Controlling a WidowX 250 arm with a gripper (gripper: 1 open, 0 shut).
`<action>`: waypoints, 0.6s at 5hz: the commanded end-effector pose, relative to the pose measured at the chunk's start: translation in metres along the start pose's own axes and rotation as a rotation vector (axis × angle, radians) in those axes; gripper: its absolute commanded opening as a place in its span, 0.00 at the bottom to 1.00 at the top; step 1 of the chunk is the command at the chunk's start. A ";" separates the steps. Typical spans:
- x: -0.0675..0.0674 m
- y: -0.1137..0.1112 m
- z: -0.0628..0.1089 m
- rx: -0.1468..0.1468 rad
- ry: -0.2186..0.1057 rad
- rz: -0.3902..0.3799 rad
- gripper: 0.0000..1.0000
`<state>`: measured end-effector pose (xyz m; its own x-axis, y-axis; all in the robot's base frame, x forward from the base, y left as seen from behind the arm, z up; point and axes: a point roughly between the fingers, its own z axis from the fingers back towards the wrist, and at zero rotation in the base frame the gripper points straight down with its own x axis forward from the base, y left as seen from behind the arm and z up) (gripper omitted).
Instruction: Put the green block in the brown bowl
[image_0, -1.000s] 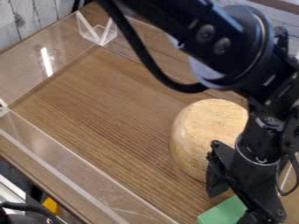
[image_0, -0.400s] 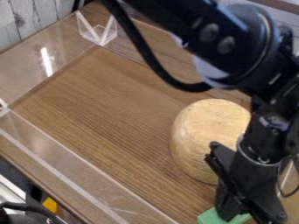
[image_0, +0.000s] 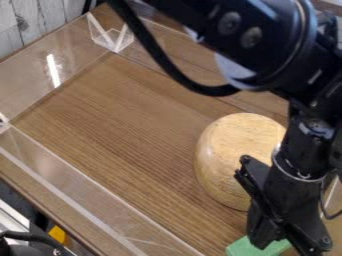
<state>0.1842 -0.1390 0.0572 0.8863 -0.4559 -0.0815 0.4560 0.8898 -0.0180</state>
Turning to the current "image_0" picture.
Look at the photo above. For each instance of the green block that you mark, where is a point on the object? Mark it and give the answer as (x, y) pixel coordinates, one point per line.
(244, 248)

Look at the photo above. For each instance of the clear acrylic corner bracket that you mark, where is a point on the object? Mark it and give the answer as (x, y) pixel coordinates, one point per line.
(114, 39)

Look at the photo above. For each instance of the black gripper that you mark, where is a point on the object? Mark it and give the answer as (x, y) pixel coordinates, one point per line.
(284, 211)

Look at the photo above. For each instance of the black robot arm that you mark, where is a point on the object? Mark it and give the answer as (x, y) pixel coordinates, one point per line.
(284, 43)

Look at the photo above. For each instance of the clear acrylic tray wall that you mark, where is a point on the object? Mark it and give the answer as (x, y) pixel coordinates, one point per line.
(98, 144)

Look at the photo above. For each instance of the brown wooden bowl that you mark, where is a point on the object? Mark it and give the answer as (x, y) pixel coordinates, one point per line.
(236, 135)

